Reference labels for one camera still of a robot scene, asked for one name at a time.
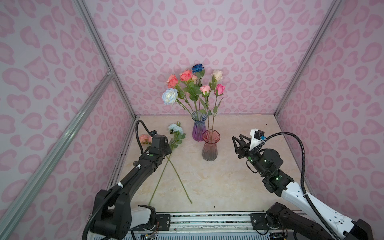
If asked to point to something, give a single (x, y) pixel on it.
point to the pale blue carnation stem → (177, 131)
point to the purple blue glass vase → (199, 125)
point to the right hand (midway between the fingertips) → (236, 136)
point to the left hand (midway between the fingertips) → (165, 143)
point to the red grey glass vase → (210, 137)
